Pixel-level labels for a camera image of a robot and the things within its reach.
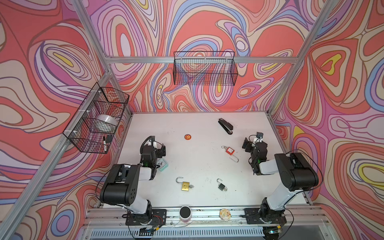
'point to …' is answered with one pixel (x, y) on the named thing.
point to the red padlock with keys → (230, 151)
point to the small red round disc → (187, 137)
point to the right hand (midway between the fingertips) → (252, 141)
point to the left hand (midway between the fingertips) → (156, 143)
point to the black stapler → (226, 126)
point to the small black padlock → (221, 186)
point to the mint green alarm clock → (163, 164)
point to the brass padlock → (185, 185)
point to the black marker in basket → (105, 144)
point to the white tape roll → (106, 123)
